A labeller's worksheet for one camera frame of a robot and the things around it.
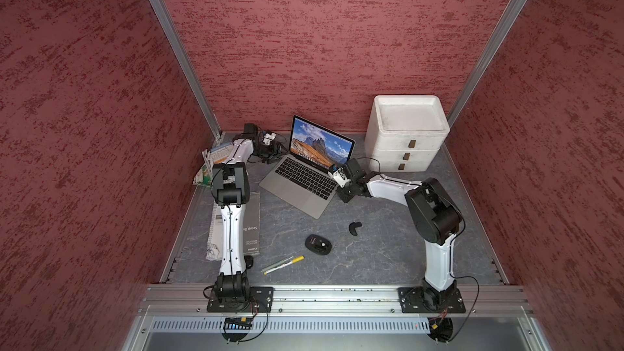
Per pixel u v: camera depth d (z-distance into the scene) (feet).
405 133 2.88
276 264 2.64
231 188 2.25
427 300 2.15
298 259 2.67
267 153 3.27
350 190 2.81
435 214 1.72
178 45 2.87
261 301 2.43
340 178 2.91
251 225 2.94
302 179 3.38
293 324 2.54
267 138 3.45
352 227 2.94
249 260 2.66
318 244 2.72
